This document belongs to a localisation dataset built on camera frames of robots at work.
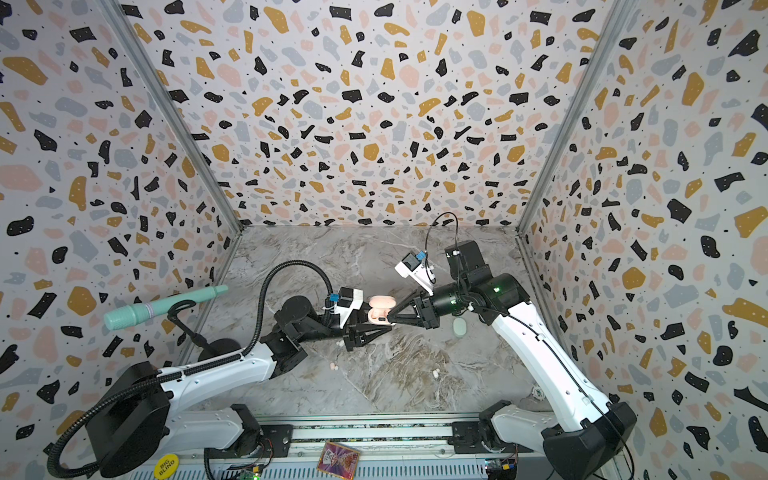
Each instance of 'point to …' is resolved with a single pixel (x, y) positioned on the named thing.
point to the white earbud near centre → (436, 373)
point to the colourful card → (338, 460)
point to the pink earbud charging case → (380, 306)
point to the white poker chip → (537, 393)
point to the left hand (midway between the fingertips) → (392, 319)
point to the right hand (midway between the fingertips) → (392, 317)
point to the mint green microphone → (131, 314)
